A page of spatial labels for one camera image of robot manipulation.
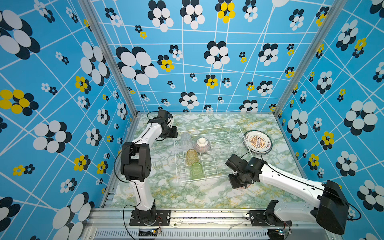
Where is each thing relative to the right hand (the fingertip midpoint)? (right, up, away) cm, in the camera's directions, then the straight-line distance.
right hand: (233, 183), depth 79 cm
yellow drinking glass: (-23, +13, +5) cm, 27 cm away
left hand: (-34, +26, +17) cm, 46 cm away
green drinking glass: (-20, +4, +5) cm, 21 cm away
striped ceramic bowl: (-16, +18, +14) cm, 29 cm away
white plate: (+21, +20, +20) cm, 35 cm away
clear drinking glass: (-26, +19, +17) cm, 37 cm away
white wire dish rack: (-17, +12, +16) cm, 26 cm away
